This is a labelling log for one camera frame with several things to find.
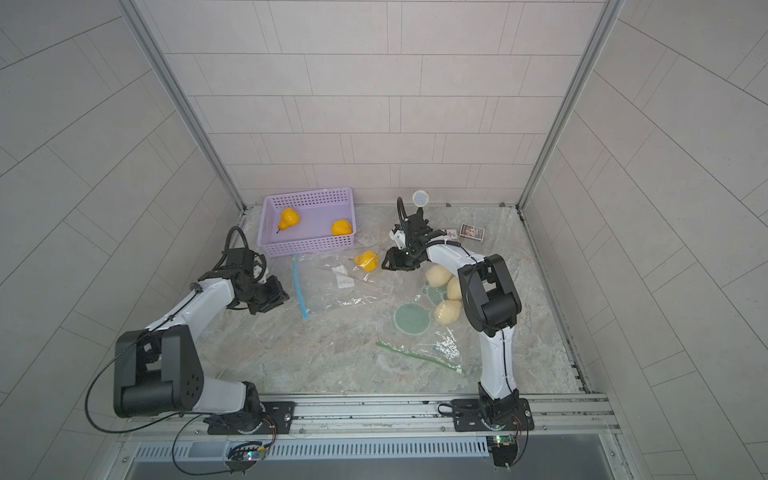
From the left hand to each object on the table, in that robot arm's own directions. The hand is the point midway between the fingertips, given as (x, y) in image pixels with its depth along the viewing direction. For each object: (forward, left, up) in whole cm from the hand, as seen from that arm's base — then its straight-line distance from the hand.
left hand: (292, 291), depth 88 cm
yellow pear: (+25, -12, +1) cm, 28 cm away
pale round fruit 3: (+1, -49, 0) cm, 49 cm away
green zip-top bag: (-8, -35, -5) cm, 37 cm away
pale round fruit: (-7, -46, +2) cm, 47 cm away
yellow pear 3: (+10, -22, +2) cm, 25 cm away
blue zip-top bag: (+5, -11, -2) cm, 12 cm away
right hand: (+10, -29, 0) cm, 31 cm away
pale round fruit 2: (+5, -44, +1) cm, 44 cm away
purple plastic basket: (+36, -1, -3) cm, 36 cm away
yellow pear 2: (+29, +8, +1) cm, 30 cm away
